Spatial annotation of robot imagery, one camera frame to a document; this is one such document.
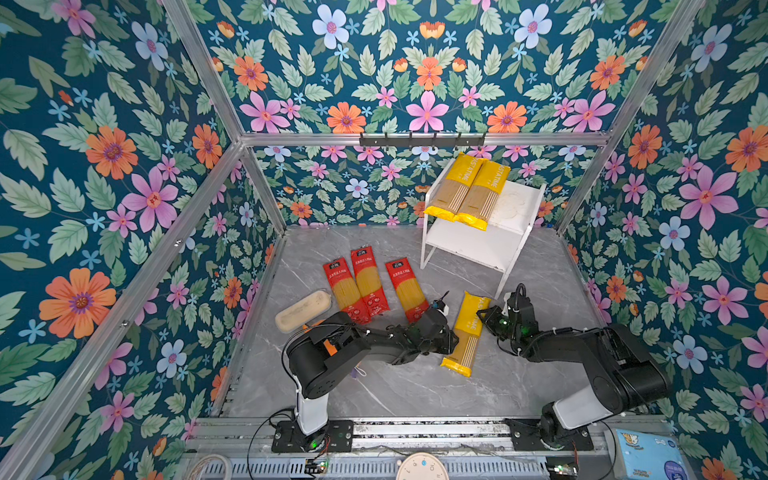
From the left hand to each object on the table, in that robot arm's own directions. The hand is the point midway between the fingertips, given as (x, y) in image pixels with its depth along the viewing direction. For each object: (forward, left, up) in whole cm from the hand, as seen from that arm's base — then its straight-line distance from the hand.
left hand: (462, 336), depth 86 cm
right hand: (+9, -7, -2) cm, 12 cm away
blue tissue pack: (-32, -39, -1) cm, 50 cm away
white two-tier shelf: (+23, -13, +13) cm, 29 cm away
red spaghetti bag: (+18, +35, -3) cm, 40 cm away
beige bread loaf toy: (+11, +47, 0) cm, 49 cm away
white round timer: (-30, +15, -1) cm, 33 cm away
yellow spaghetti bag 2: (+27, -6, +30) cm, 41 cm away
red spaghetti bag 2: (+23, +28, -3) cm, 37 cm away
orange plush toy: (-14, +31, +31) cm, 46 cm away
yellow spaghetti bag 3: (+1, -2, -2) cm, 3 cm away
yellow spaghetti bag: (+29, +2, +30) cm, 42 cm away
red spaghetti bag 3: (+18, +15, -2) cm, 24 cm away
